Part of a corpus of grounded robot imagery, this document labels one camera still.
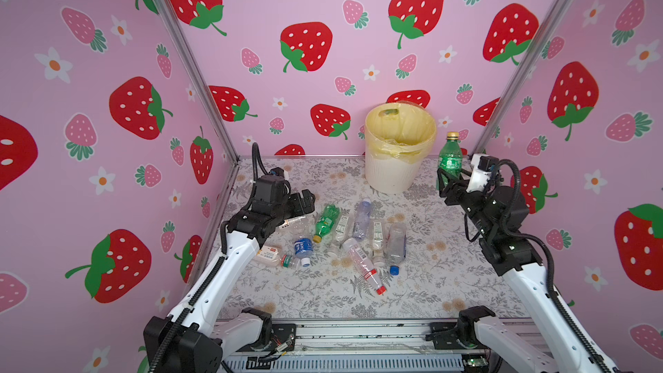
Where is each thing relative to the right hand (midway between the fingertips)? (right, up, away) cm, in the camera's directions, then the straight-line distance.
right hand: (447, 168), depth 67 cm
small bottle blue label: (-41, -27, +19) cm, 53 cm away
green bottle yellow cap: (-34, -19, +25) cm, 46 cm away
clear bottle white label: (-28, -21, +23) cm, 42 cm away
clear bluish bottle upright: (-20, -20, +30) cm, 41 cm away
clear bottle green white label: (-16, -25, +21) cm, 36 cm away
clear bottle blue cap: (-9, -24, +27) cm, 37 cm away
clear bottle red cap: (-21, -31, +16) cm, 41 cm away
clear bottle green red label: (-52, -28, +17) cm, 62 cm away
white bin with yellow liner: (-4, +16, +43) cm, 46 cm away
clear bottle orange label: (-43, -20, +25) cm, 54 cm away
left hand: (-40, -9, +11) cm, 42 cm away
